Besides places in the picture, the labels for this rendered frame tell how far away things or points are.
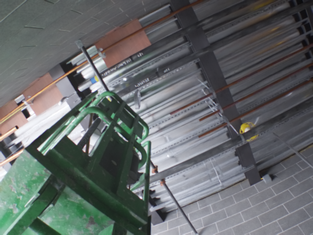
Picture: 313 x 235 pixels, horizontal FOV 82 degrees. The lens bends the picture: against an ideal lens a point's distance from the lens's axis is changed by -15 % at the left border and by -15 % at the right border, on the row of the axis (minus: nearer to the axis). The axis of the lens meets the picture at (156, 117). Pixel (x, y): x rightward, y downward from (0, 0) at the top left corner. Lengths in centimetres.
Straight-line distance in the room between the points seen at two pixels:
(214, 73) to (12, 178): 244
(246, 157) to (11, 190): 304
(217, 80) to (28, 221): 251
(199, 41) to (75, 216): 232
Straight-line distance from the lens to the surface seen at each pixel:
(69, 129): 152
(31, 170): 91
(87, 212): 94
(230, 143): 241
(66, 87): 296
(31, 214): 87
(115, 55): 290
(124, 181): 103
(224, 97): 288
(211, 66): 275
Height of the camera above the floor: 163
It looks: 70 degrees up
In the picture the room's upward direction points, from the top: straight up
